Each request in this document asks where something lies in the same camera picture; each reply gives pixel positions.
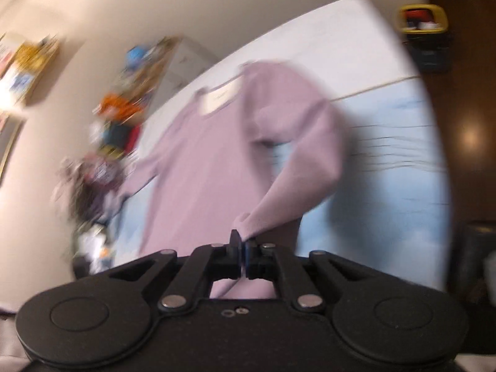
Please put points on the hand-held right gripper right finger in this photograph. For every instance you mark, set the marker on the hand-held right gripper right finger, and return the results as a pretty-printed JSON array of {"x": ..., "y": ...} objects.
[{"x": 248, "y": 255}]

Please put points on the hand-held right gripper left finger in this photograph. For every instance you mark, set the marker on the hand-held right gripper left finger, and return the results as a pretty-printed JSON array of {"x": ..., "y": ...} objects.
[{"x": 235, "y": 254}]

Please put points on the purple sweatshirt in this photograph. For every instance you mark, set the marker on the purple sweatshirt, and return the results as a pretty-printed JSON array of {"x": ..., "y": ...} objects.
[{"x": 217, "y": 170}]

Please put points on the white bedside cabinet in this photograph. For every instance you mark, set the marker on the white bedside cabinet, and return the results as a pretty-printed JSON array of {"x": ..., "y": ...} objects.
[{"x": 190, "y": 62}]

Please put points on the yellow-rimmed trash bin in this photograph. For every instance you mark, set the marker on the yellow-rimmed trash bin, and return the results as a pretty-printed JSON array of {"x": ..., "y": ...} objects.
[{"x": 424, "y": 38}]

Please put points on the yellow framed wall poster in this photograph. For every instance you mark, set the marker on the yellow framed wall poster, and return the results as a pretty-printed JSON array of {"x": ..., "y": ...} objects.
[{"x": 27, "y": 69}]

